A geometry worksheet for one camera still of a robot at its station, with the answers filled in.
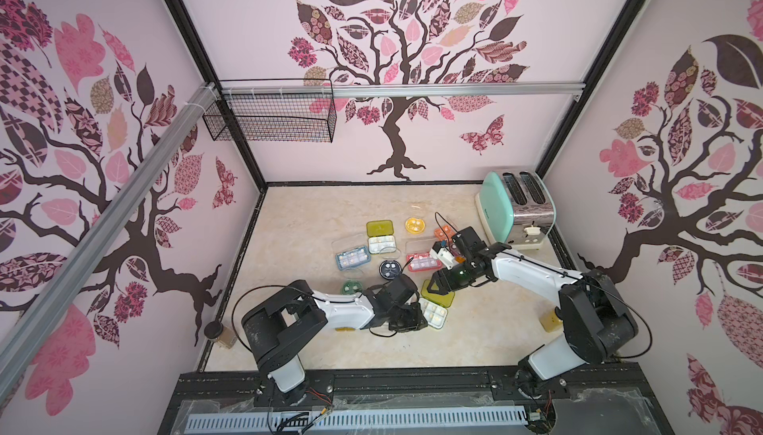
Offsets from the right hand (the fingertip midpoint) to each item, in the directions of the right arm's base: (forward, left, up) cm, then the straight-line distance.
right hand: (436, 284), depth 87 cm
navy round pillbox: (+8, +14, -5) cm, 17 cm away
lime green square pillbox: (-4, -2, -2) cm, 5 cm away
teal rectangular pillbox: (+12, +26, -4) cm, 29 cm away
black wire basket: (+48, +51, +30) cm, 76 cm away
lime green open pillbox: (+21, +17, -4) cm, 27 cm away
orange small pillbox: (+21, -4, -3) cm, 21 cm away
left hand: (-12, +4, -5) cm, 13 cm away
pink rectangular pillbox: (+10, +3, -4) cm, 11 cm away
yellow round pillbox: (+25, +5, -4) cm, 26 cm away
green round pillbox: (+2, +26, -4) cm, 27 cm away
